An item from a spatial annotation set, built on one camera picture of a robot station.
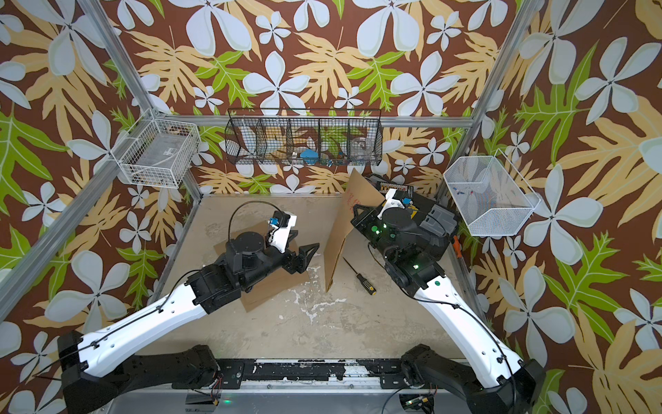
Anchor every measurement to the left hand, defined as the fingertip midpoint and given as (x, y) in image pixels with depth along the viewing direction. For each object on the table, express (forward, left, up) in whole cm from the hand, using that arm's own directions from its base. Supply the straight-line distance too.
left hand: (308, 236), depth 66 cm
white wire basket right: (+22, -59, -6) cm, 63 cm away
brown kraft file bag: (+14, -14, +2) cm, 20 cm away
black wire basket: (+48, -6, -2) cm, 49 cm away
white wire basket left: (+33, +53, +1) cm, 62 cm away
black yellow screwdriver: (+2, -18, -31) cm, 36 cm away
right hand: (+8, -11, +4) cm, 14 cm away
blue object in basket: (+39, +2, -4) cm, 39 cm away
